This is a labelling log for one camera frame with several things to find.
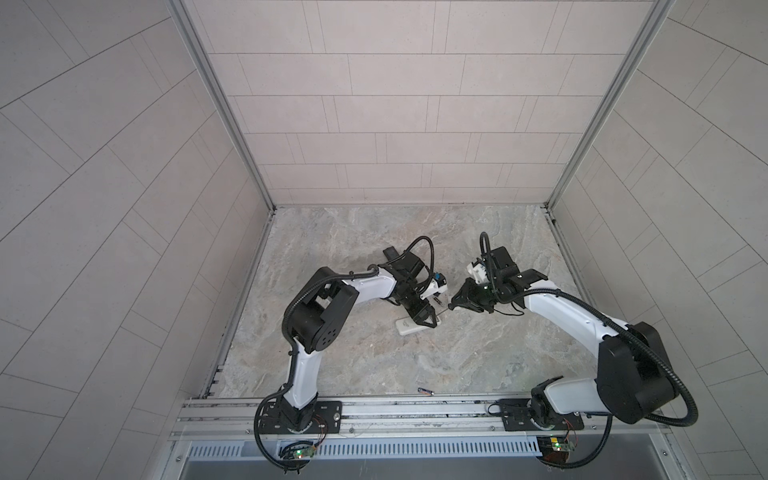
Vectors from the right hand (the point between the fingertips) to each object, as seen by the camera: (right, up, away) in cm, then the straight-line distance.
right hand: (451, 301), depth 82 cm
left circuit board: (-35, -28, -18) cm, 48 cm away
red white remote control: (-12, -7, 0) cm, 14 cm away
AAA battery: (-8, -21, -7) cm, 24 cm away
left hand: (-3, -5, +6) cm, 8 cm away
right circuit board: (+21, -30, -15) cm, 40 cm away
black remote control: (-18, +12, +19) cm, 28 cm away
